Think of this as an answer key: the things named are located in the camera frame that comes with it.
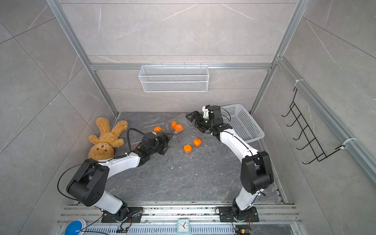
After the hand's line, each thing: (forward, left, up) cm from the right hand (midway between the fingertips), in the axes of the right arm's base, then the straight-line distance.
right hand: (191, 120), depth 84 cm
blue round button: (-49, +57, -21) cm, 78 cm away
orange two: (-7, +3, -20) cm, 22 cm away
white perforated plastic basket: (+17, -40, -22) cm, 49 cm away
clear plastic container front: (-1, 0, -23) cm, 23 cm away
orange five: (+9, +25, -19) cm, 32 cm away
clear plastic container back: (+14, +7, -15) cm, 22 cm away
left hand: (-5, +10, -10) cm, 15 cm away
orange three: (+9, +9, -19) cm, 23 cm away
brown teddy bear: (-9, +55, -13) cm, 57 cm away
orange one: (-2, -4, -20) cm, 21 cm away
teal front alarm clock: (-49, +5, -22) cm, 54 cm away
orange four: (+14, +13, -19) cm, 27 cm away
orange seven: (-19, +26, +1) cm, 32 cm away
